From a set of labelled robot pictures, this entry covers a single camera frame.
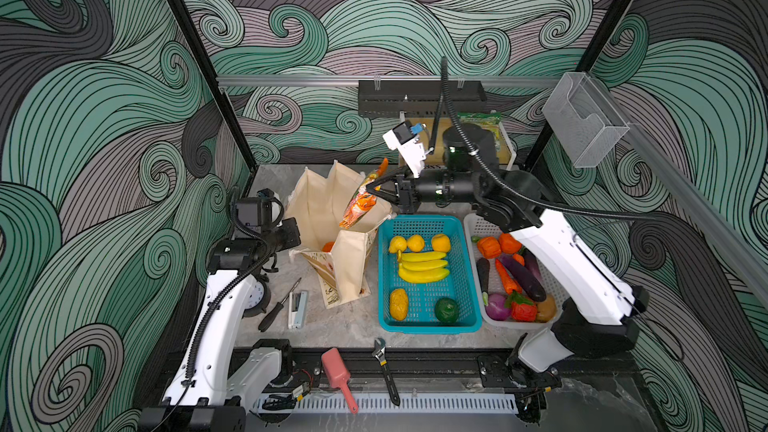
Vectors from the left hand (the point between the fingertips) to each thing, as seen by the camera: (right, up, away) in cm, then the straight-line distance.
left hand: (294, 226), depth 75 cm
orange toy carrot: (+59, -17, +6) cm, 61 cm away
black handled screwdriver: (-9, -27, +6) cm, 29 cm away
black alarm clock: (-13, -21, +9) cm, 26 cm away
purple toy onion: (+53, -22, +3) cm, 58 cm away
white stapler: (-1, -24, +6) cm, 25 cm away
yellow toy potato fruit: (+27, -22, +5) cm, 35 cm away
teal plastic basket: (+34, -27, +8) cm, 44 cm away
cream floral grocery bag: (+12, -9, +1) cm, 15 cm away
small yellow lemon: (+28, -8, +17) cm, 34 cm away
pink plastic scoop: (+12, -36, -4) cm, 38 cm away
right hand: (+21, +10, -22) cm, 32 cm away
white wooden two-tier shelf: (+55, +19, +1) cm, 58 cm away
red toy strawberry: (+59, -22, +1) cm, 63 cm away
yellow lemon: (+33, -8, +17) cm, 38 cm away
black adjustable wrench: (+22, -32, +2) cm, 39 cm away
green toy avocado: (+40, -23, +4) cm, 46 cm away
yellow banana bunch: (+35, -14, +13) cm, 40 cm away
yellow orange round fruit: (+42, -8, +17) cm, 45 cm away
